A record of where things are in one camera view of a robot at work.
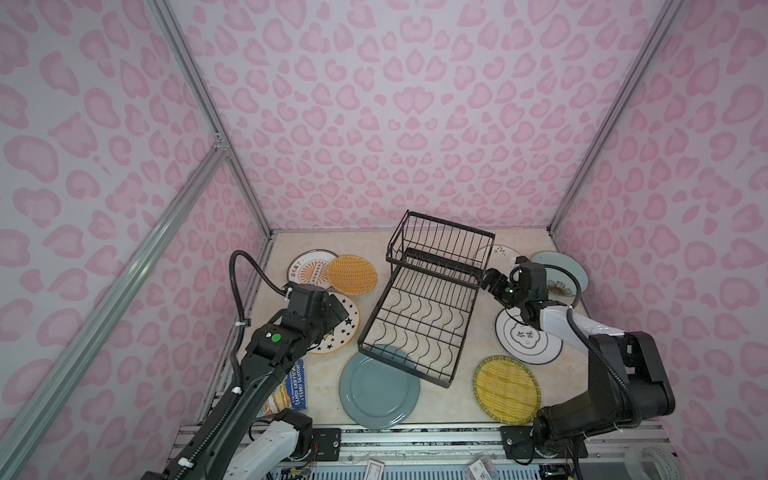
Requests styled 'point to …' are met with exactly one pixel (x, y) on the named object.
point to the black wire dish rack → (421, 323)
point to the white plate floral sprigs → (498, 257)
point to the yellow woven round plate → (506, 390)
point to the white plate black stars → (345, 332)
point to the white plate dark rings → (525, 342)
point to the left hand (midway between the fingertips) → (334, 308)
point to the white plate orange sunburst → (311, 267)
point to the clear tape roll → (651, 463)
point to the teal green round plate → (376, 394)
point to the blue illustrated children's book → (288, 393)
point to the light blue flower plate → (558, 281)
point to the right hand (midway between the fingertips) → (485, 278)
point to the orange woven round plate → (352, 275)
